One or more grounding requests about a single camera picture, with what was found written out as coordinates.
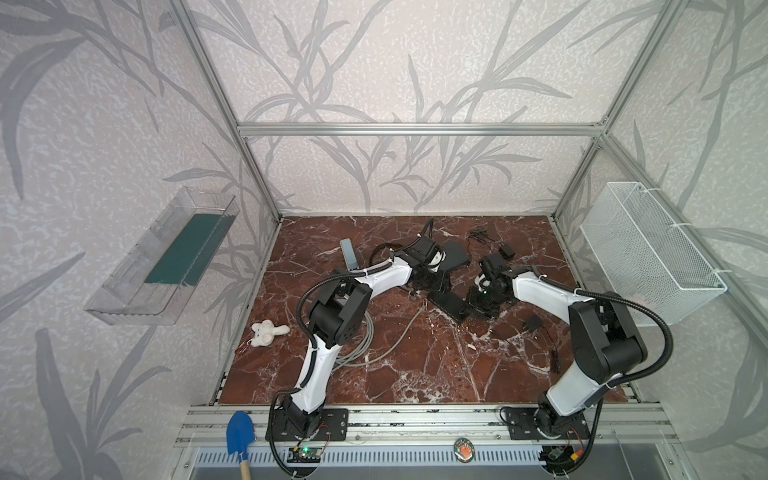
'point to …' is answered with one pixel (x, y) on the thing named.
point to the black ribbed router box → (455, 306)
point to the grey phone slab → (349, 254)
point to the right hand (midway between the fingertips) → (463, 302)
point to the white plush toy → (265, 332)
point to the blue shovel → (240, 432)
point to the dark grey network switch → (457, 253)
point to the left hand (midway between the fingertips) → (448, 278)
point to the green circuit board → (304, 455)
